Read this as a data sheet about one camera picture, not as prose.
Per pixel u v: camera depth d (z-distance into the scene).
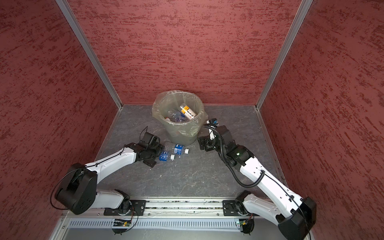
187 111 0.89
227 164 0.51
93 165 0.47
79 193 0.42
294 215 0.37
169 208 0.76
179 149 0.90
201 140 0.66
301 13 0.73
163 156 0.87
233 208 0.74
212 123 0.64
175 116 0.91
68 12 0.73
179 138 0.90
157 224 0.77
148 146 0.69
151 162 0.80
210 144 0.65
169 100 0.90
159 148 0.81
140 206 0.74
